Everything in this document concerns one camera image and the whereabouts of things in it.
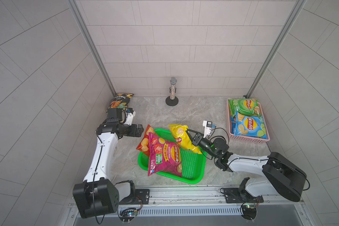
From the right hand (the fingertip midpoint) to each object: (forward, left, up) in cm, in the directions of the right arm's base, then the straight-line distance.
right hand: (185, 132), depth 74 cm
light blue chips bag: (+7, -39, -8) cm, 40 cm away
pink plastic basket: (+14, -33, -16) cm, 39 cm away
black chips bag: (+37, +45, -10) cm, 59 cm away
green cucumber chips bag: (+22, -46, -9) cm, 52 cm away
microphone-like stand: (+40, +6, -16) cm, 43 cm away
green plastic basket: (-10, -4, -20) cm, 23 cm away
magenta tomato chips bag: (-10, +12, -4) cm, 16 cm away
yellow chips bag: (-1, +3, -1) cm, 3 cm away
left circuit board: (-32, +30, -17) cm, 47 cm away
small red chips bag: (-5, +22, -3) cm, 23 cm away
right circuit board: (-34, -29, -22) cm, 50 cm away
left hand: (+8, +27, -3) cm, 29 cm away
